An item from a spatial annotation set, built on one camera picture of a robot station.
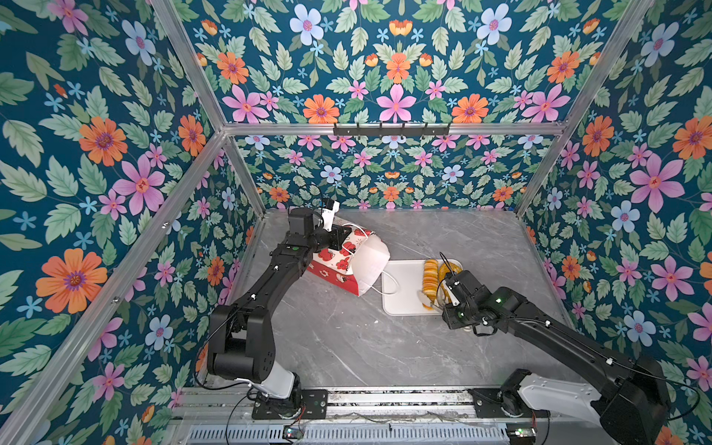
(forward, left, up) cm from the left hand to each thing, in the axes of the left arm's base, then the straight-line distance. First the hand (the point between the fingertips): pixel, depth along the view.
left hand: (353, 222), depth 82 cm
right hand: (-24, -26, -16) cm, 39 cm away
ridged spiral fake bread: (-9, -26, -23) cm, 35 cm away
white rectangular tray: (-8, -15, -25) cm, 30 cm away
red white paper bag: (-1, 0, -23) cm, 23 cm away
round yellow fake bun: (-4, -32, -22) cm, 39 cm away
